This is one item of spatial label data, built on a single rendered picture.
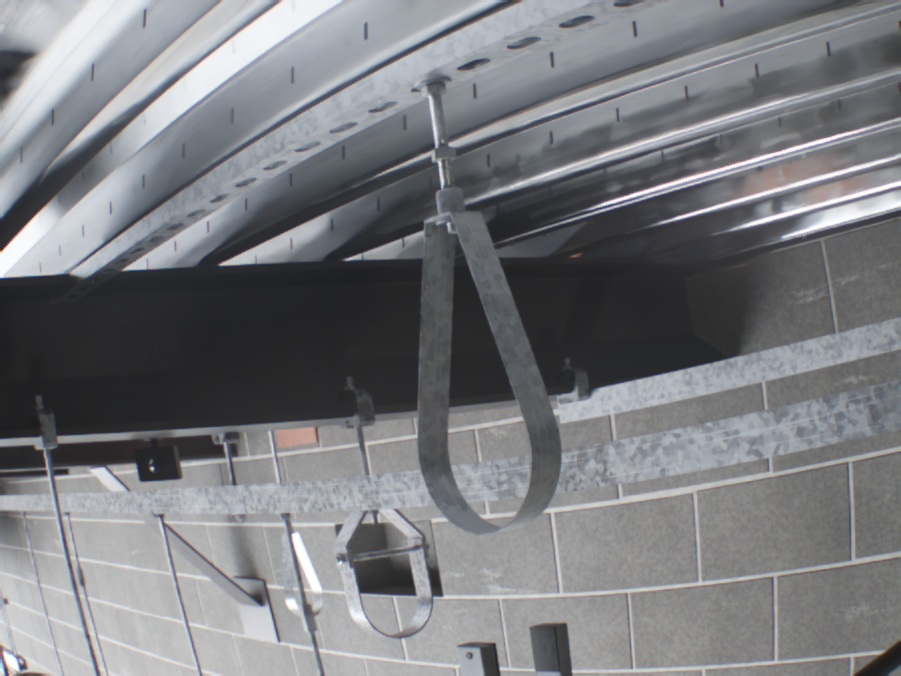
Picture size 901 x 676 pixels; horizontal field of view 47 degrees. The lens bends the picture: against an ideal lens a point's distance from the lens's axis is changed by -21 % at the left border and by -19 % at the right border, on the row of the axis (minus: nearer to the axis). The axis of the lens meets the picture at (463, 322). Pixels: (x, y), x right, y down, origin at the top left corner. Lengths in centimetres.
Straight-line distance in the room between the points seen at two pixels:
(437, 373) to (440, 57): 22
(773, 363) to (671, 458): 60
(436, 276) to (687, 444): 33
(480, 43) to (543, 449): 26
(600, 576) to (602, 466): 138
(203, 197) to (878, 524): 138
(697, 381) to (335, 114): 96
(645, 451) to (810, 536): 108
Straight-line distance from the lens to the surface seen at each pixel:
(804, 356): 162
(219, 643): 409
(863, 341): 156
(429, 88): 84
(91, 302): 157
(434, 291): 84
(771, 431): 101
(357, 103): 88
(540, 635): 84
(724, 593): 230
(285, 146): 96
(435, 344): 84
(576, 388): 188
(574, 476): 117
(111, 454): 353
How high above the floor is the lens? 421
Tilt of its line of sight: 6 degrees up
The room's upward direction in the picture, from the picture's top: 8 degrees counter-clockwise
